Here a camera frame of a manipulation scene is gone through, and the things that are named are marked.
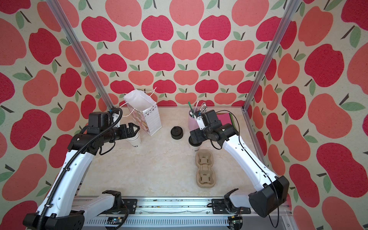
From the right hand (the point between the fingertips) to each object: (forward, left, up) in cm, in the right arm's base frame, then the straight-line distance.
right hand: (200, 134), depth 77 cm
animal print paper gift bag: (+28, +43, -9) cm, 52 cm away
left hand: (-5, +34, +7) cm, 35 cm away
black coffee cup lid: (+1, +5, -11) cm, 12 cm away
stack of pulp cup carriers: (-16, -5, -18) cm, 25 cm away
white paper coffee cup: (+2, +2, -19) cm, 19 cm away
